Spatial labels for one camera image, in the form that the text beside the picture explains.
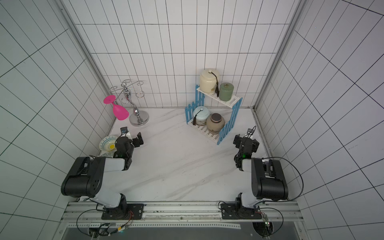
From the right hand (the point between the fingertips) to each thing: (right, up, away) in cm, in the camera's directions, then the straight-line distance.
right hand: (242, 134), depth 93 cm
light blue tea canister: (-27, +12, +7) cm, 30 cm away
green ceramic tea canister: (-12, +26, -10) cm, 30 cm away
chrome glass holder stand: (-74, +11, +17) cm, 76 cm away
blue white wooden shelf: (-7, +19, -7) cm, 21 cm away
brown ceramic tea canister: (-17, +7, -1) cm, 19 cm away
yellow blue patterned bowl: (-89, -7, +5) cm, 89 cm away
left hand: (-71, -1, +2) cm, 71 cm away
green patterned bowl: (-86, -11, -1) cm, 86 cm away
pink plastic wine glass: (-79, +14, +2) cm, 80 cm away
